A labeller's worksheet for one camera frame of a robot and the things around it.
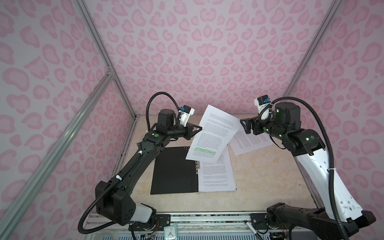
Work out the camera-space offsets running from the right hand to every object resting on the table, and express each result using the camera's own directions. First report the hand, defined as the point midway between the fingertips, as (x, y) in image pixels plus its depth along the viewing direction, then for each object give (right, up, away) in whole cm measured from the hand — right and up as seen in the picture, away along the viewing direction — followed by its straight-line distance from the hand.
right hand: (250, 116), depth 65 cm
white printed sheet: (-11, -34, +23) cm, 42 cm away
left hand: (-21, -4, +6) cm, 22 cm away
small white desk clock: (-35, -53, +4) cm, 64 cm away
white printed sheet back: (+8, -15, +39) cm, 42 cm away
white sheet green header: (-12, -6, +11) cm, 18 cm away
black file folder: (-38, -32, +25) cm, 56 cm away
